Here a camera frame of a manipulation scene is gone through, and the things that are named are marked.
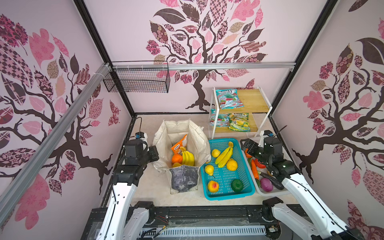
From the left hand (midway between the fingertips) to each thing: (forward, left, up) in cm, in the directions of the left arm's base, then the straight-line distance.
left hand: (156, 150), depth 74 cm
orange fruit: (+3, -9, -14) cm, 17 cm away
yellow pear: (+8, -33, -16) cm, 37 cm away
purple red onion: (-12, -58, -15) cm, 61 cm away
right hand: (+5, -48, 0) cm, 48 cm away
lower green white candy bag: (+24, -38, -3) cm, 45 cm away
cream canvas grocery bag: (-12, -14, -6) cm, 19 cm away
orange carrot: (-2, -56, -18) cm, 59 cm away
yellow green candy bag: (+21, -47, -2) cm, 52 cm away
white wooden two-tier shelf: (+17, -41, +12) cm, 46 cm away
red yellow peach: (-13, -30, -15) cm, 36 cm away
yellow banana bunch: (+4, -16, -16) cm, 23 cm away
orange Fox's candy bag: (+7, -9, -9) cm, 14 cm away
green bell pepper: (-13, -43, -16) cm, 47 cm away
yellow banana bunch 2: (+6, -39, -18) cm, 43 cm away
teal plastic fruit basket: (-2, -39, -21) cm, 44 cm away
